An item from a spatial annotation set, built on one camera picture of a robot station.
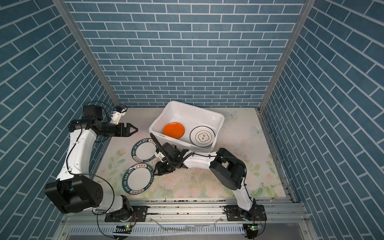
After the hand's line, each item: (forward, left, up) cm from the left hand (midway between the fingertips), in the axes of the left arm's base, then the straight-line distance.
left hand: (130, 128), depth 78 cm
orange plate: (+16, -19, -22) cm, 33 cm away
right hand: (-17, -11, -18) cm, 27 cm away
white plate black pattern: (+10, -39, -23) cm, 46 cm away
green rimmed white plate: (+1, 0, -25) cm, 25 cm away
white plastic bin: (+19, -29, -23) cm, 42 cm away
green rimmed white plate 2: (-18, -1, -24) cm, 30 cm away
